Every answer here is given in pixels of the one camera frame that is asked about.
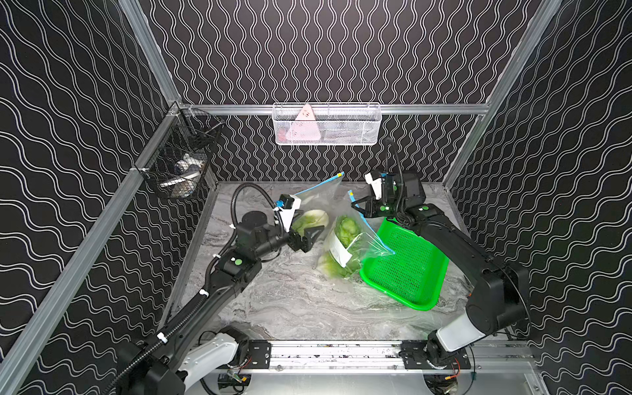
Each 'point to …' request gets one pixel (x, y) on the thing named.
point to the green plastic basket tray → (406, 265)
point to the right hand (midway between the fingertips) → (352, 203)
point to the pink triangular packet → (304, 126)
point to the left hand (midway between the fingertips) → (311, 215)
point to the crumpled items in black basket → (187, 171)
